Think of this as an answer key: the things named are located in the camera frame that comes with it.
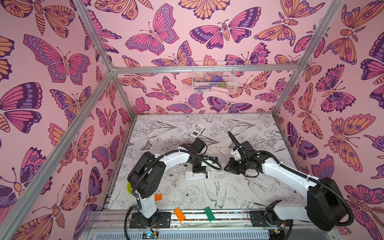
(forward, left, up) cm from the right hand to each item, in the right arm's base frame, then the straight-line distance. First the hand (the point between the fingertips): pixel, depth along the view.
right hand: (224, 167), depth 82 cm
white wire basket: (+51, +3, +25) cm, 57 cm away
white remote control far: (+32, +15, -7) cm, 36 cm away
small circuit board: (-30, +38, -11) cm, 50 cm away
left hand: (+3, +10, -5) cm, 12 cm away
